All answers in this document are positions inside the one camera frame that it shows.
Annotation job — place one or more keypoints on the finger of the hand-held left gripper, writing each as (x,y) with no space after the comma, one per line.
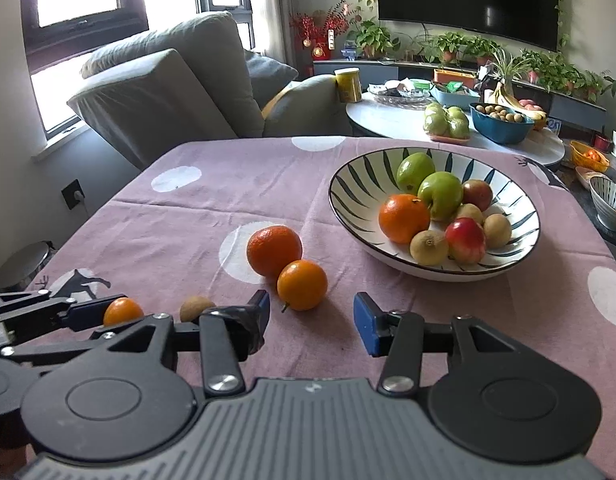
(63,344)
(88,312)

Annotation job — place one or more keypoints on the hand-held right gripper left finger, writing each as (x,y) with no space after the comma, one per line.
(250,327)

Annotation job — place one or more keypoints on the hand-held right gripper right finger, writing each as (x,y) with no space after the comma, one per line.
(366,322)

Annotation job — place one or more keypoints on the small orange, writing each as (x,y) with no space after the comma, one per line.
(302,285)
(123,311)

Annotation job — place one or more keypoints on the brown kiwi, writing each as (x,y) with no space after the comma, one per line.
(197,308)

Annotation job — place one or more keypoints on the dark orange tangerine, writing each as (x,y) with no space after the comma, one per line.
(274,251)

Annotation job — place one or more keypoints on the large orange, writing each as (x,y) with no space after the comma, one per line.
(404,218)

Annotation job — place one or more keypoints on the large striped ceramic bowl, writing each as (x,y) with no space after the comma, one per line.
(358,200)

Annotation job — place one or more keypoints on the red apple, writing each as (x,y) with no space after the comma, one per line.
(465,240)
(478,194)

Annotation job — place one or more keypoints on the green apple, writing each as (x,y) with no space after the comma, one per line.
(440,195)

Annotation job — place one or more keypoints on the green lime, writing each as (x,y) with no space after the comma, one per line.
(414,170)

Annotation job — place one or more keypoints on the round metal bin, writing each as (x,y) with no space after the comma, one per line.
(23,265)

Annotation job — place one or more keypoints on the pink dotted tablecloth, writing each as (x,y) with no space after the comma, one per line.
(198,220)

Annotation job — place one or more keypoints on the round white table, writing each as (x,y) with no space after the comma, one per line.
(388,122)

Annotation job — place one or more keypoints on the glass snack tray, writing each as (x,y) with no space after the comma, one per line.
(398,96)

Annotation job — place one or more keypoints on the blue bowl of kiwis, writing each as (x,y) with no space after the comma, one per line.
(500,130)

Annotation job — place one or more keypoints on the grey sofa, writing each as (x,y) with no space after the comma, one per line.
(163,90)

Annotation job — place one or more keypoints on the yellow jar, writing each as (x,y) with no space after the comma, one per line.
(348,85)

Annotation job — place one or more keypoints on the blue snack basket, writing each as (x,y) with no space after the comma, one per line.
(453,96)

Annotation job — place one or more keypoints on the glass side table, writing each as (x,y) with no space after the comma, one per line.
(583,210)

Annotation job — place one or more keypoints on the grey cushion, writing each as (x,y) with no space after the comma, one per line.
(270,72)

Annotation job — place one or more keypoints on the orange box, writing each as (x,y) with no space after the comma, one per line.
(453,75)

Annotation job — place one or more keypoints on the wooden dish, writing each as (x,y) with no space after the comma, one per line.
(588,176)

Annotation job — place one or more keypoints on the bunch of bananas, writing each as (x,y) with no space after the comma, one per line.
(508,97)

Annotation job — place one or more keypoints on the small blue toy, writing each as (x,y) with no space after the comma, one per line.
(349,52)

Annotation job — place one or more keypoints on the small striped bowl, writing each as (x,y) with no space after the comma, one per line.
(610,205)

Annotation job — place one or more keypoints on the orange basket of tangerines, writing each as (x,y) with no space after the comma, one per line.
(588,156)

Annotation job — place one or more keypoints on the green potted plant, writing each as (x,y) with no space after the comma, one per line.
(480,47)
(595,82)
(568,72)
(448,42)
(370,35)
(535,62)

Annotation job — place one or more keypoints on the spider plant in vase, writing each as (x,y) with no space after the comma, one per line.
(508,67)

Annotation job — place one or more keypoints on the red berry decoration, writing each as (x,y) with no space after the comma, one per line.
(318,30)

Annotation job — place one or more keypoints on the small red bucket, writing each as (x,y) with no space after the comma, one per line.
(603,142)

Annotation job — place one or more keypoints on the grey television cabinet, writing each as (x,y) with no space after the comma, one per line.
(575,105)

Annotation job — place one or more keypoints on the beige curtain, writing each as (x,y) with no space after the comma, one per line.
(270,10)

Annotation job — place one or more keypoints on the black wall socket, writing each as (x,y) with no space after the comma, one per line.
(73,194)

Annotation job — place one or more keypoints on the black wall television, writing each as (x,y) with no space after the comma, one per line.
(463,0)

